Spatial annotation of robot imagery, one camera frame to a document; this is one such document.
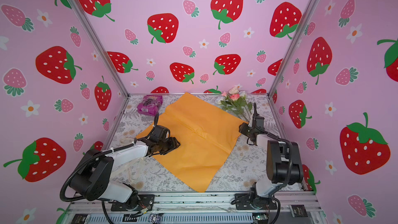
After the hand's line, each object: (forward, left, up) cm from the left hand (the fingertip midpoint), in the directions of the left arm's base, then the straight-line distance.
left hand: (178, 145), depth 90 cm
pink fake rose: (+33, -41, +1) cm, 52 cm away
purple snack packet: (+29, +23, +3) cm, 38 cm away
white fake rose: (+46, -38, +2) cm, 60 cm away
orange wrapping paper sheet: (+9, -17, -2) cm, 19 cm away
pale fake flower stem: (+33, -48, -1) cm, 58 cm away
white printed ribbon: (-13, +24, -3) cm, 27 cm away
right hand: (+12, -40, +2) cm, 41 cm away
